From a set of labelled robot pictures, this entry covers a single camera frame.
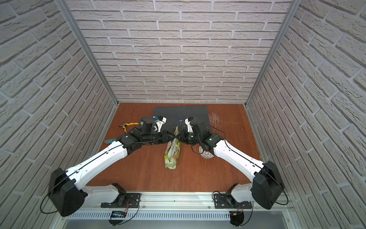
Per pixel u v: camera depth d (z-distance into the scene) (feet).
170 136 2.43
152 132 2.11
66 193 1.26
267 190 1.33
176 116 3.48
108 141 3.14
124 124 3.39
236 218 2.32
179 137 2.47
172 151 2.43
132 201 2.40
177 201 2.49
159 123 2.28
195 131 1.99
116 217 2.35
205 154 2.94
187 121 2.41
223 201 2.40
